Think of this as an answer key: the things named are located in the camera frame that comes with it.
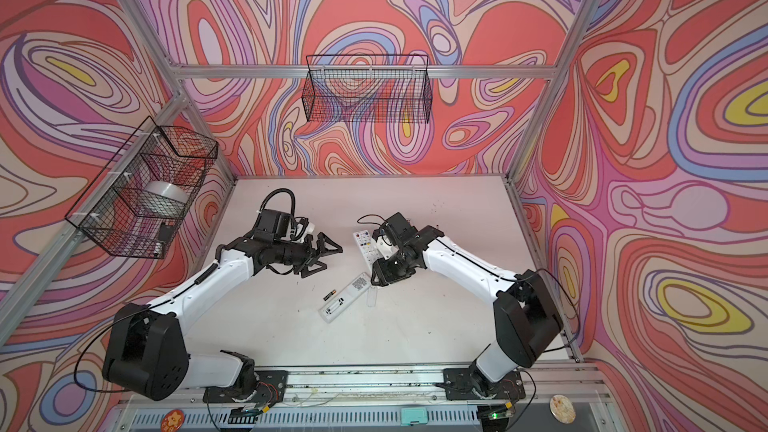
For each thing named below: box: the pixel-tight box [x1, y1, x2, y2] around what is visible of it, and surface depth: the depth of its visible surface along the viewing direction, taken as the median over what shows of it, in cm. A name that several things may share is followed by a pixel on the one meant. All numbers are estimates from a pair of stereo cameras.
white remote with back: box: [318, 272, 371, 324], surface depth 89 cm
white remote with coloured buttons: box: [353, 229, 381, 275], surface depth 86 cm
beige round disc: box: [549, 394, 577, 425], surface depth 72 cm
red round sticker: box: [160, 409, 185, 432], surface depth 70 cm
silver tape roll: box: [144, 181, 190, 216], surface depth 74 cm
